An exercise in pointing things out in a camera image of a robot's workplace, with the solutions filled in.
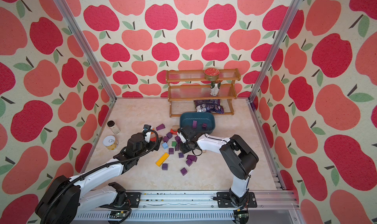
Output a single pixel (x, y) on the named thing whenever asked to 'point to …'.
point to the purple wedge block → (160, 127)
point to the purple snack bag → (210, 105)
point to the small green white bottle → (215, 88)
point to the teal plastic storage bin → (202, 122)
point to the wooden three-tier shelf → (189, 91)
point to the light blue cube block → (165, 145)
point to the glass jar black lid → (111, 124)
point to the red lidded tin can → (211, 74)
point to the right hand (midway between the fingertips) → (183, 149)
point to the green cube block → (174, 143)
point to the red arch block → (173, 132)
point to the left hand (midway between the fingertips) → (155, 137)
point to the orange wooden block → (151, 132)
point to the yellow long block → (162, 159)
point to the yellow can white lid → (110, 142)
